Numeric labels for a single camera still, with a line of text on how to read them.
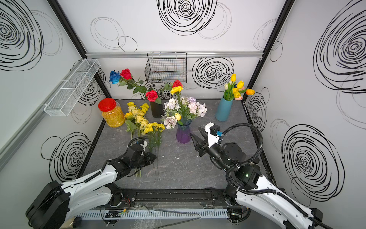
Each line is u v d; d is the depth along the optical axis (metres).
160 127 0.99
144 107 1.12
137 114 1.02
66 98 0.75
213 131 0.48
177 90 0.74
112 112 0.94
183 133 0.87
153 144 0.92
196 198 0.75
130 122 0.99
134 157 0.65
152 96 0.69
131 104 1.09
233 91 0.80
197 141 0.54
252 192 0.45
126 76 0.72
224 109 0.97
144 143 0.80
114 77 0.72
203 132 0.61
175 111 0.78
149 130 0.96
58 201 0.40
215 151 0.53
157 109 1.06
